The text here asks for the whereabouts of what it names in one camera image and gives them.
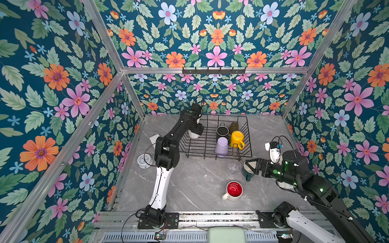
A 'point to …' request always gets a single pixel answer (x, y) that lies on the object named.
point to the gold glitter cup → (233, 126)
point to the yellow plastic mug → (237, 139)
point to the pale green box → (226, 235)
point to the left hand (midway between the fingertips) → (197, 125)
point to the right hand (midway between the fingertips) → (250, 162)
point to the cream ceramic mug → (193, 134)
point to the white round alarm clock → (141, 162)
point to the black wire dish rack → (203, 147)
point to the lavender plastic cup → (222, 147)
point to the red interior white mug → (234, 191)
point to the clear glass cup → (233, 167)
